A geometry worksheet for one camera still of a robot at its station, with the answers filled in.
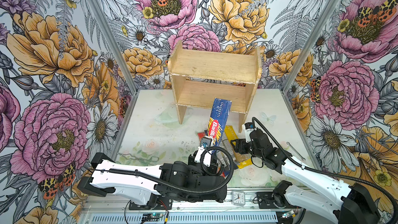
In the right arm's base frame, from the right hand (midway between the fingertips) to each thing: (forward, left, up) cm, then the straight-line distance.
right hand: (237, 146), depth 82 cm
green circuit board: (-28, +41, -10) cm, 50 cm away
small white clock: (-22, +2, -9) cm, 24 cm away
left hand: (-11, +15, +18) cm, 27 cm away
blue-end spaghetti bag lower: (+3, +4, -5) cm, 7 cm away
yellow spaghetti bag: (-5, -3, -7) cm, 9 cm away
